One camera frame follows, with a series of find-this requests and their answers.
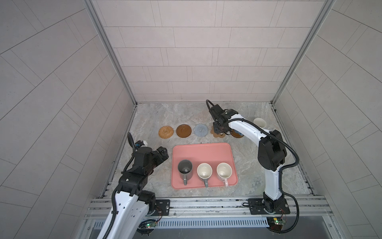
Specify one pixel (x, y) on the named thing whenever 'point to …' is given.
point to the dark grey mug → (185, 170)
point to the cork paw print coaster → (215, 135)
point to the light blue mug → (260, 122)
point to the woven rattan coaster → (166, 132)
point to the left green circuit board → (151, 224)
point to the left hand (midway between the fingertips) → (165, 150)
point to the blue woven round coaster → (200, 130)
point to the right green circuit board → (275, 223)
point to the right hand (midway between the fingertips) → (218, 129)
